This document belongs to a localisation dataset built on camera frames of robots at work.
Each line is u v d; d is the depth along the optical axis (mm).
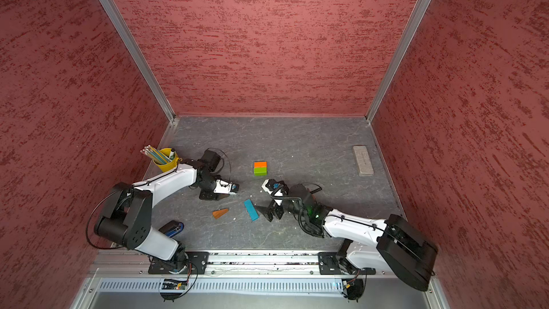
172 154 920
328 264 739
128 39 875
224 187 793
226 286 775
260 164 977
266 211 683
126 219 444
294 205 644
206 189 795
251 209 855
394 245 420
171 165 903
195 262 740
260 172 965
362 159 1001
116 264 760
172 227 789
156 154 874
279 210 709
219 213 848
